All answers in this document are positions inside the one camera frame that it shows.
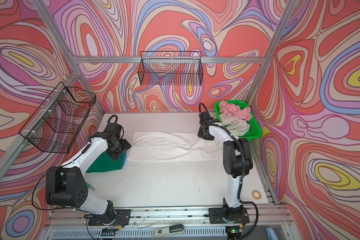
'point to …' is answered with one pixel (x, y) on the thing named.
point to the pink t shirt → (244, 113)
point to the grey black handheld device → (178, 228)
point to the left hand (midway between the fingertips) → (129, 149)
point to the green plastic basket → (255, 131)
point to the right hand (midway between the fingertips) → (207, 138)
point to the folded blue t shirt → (124, 160)
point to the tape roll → (256, 194)
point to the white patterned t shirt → (236, 127)
